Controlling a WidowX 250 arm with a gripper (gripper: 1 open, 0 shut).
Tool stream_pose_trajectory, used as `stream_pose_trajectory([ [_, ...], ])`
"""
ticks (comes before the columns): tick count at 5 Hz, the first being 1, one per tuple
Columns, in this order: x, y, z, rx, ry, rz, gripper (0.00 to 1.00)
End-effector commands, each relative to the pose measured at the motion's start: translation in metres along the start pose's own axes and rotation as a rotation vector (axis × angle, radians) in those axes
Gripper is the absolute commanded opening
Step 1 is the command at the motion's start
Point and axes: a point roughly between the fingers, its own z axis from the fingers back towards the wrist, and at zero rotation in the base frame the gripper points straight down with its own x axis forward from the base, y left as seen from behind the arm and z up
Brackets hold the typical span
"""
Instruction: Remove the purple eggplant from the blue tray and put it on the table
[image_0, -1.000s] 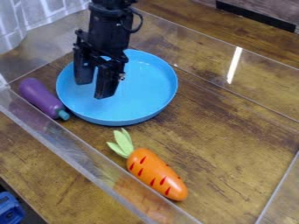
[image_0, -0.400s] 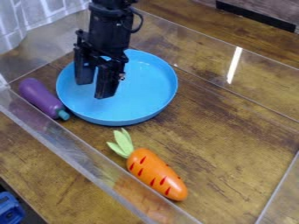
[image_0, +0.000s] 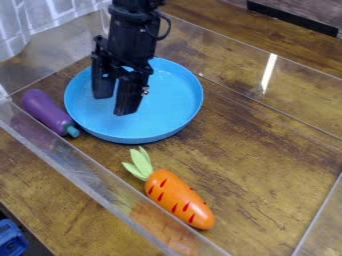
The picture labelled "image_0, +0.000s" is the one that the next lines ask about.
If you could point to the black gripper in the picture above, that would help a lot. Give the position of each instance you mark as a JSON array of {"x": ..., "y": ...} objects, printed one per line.
[{"x": 120, "y": 59}]

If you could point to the blue round tray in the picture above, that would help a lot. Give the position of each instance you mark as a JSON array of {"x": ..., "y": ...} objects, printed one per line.
[{"x": 166, "y": 111}]

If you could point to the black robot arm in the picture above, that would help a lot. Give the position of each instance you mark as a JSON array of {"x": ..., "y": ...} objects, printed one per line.
[{"x": 138, "y": 6}]

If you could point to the purple toy eggplant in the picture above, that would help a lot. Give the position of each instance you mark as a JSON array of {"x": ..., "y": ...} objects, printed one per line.
[{"x": 40, "y": 106}]

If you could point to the white curtain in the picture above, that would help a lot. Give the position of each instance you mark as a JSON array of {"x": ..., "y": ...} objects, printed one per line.
[{"x": 27, "y": 17}]

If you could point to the orange toy carrot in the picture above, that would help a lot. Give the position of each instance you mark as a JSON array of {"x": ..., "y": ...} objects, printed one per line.
[{"x": 170, "y": 192}]

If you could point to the black bar in background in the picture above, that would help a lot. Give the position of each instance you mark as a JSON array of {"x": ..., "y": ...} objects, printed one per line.
[{"x": 291, "y": 18}]

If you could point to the blue object at corner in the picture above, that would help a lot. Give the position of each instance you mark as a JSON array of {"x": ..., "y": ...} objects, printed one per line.
[{"x": 13, "y": 243}]

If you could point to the clear acrylic enclosure wall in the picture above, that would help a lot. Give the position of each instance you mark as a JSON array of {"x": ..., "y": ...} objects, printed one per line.
[{"x": 260, "y": 153}]

